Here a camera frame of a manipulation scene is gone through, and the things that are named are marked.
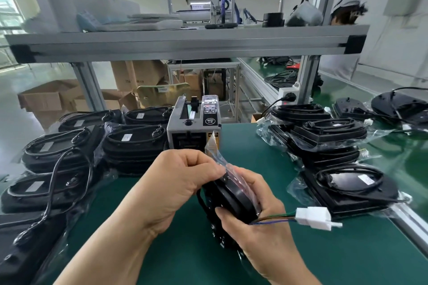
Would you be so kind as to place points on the person's left hand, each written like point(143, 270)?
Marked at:
point(174, 188)

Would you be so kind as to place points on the person's right hand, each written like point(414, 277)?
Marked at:
point(271, 241)

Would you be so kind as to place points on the group of bagged black lamps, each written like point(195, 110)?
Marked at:
point(334, 154)

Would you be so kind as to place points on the unbagged black lamps with cables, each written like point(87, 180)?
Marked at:
point(391, 106)

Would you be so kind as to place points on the grey tape dispenser machine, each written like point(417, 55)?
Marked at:
point(190, 128)

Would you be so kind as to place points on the small brown cardboard box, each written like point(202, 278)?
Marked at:
point(256, 118)

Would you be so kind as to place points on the grey metal shelf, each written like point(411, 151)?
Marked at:
point(187, 44)

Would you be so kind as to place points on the white power socket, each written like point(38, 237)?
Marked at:
point(287, 98)

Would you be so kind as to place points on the white flat scale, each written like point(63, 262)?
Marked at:
point(140, 24)

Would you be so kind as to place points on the black phone on shelf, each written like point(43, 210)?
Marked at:
point(221, 25)

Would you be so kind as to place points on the white handset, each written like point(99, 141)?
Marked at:
point(89, 22)

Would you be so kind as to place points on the white box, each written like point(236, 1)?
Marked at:
point(110, 7)

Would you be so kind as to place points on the black cup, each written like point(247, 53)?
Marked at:
point(273, 20)

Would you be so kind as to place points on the grey barcode scanner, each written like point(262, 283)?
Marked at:
point(304, 15)

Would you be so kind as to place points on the window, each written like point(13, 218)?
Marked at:
point(10, 24)

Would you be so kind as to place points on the aluminium table edge rail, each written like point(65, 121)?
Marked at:
point(411, 228)

